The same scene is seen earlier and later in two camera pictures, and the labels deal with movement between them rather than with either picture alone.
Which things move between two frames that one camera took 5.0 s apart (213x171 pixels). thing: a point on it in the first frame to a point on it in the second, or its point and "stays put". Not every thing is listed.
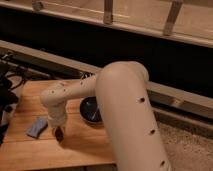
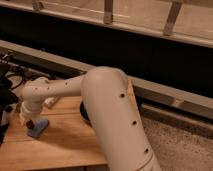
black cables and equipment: (12, 74) stays put
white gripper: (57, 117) to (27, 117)
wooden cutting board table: (30, 142) stays put
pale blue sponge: (37, 129) stays put
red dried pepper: (59, 133) to (30, 124)
